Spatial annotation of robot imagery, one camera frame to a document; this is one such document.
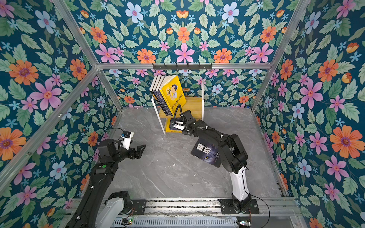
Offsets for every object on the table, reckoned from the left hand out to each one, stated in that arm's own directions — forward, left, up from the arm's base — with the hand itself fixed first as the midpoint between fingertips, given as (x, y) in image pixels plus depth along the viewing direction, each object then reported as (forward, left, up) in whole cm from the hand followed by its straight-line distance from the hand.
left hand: (139, 142), depth 79 cm
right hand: (+18, -31, -6) cm, 36 cm away
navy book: (+8, -19, +1) cm, 21 cm away
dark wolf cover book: (-1, -41, -16) cm, 44 cm away
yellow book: (+22, -21, +16) cm, 34 cm away
